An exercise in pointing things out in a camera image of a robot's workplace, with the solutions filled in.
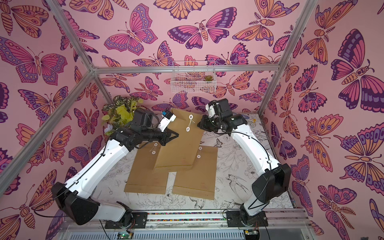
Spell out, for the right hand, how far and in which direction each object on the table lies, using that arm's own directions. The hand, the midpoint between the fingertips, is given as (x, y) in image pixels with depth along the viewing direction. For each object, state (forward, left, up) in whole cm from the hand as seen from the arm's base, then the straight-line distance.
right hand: (199, 123), depth 77 cm
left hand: (-8, +10, +1) cm, 13 cm away
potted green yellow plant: (+10, +47, -3) cm, 48 cm away
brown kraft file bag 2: (-19, -1, -31) cm, 36 cm away
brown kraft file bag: (-19, +33, -28) cm, 48 cm away
